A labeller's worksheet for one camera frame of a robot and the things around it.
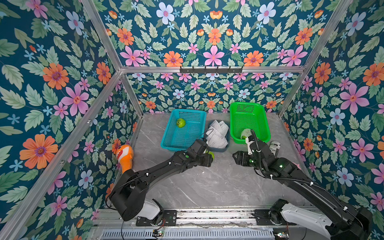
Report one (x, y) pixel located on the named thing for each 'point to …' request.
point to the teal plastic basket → (178, 139)
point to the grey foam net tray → (228, 136)
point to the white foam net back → (217, 130)
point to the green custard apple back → (180, 123)
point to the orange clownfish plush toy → (125, 154)
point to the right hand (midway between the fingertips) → (240, 153)
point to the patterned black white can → (274, 147)
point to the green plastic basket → (249, 115)
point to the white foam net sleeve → (246, 132)
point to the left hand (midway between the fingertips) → (210, 157)
